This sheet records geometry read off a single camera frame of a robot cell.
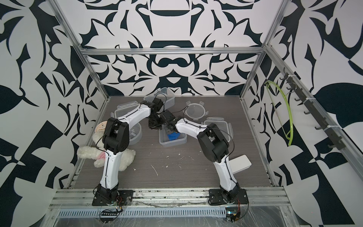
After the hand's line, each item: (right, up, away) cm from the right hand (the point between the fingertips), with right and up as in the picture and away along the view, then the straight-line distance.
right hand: (171, 123), depth 98 cm
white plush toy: (-41, -15, -17) cm, 47 cm away
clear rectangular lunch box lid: (-40, +10, +13) cm, 43 cm away
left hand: (-6, -2, 0) cm, 7 cm away
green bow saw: (+58, -1, -32) cm, 66 cm away
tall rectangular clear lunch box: (-8, +23, +24) cm, 34 cm away
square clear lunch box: (-5, -11, -3) cm, 12 cm away
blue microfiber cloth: (+1, -8, -2) cm, 8 cm away
